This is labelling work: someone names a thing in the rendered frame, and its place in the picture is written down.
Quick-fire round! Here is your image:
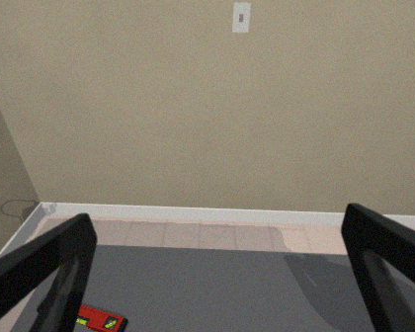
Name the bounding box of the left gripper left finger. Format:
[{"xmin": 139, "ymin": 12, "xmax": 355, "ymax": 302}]
[{"xmin": 0, "ymin": 213, "xmax": 97, "ymax": 332}]

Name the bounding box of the red spirit level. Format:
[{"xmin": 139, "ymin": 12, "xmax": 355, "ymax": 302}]
[{"xmin": 75, "ymin": 305, "xmax": 128, "ymax": 332}]

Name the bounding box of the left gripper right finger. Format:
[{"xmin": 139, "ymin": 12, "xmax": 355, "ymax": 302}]
[{"xmin": 341, "ymin": 204, "xmax": 415, "ymax": 332}]

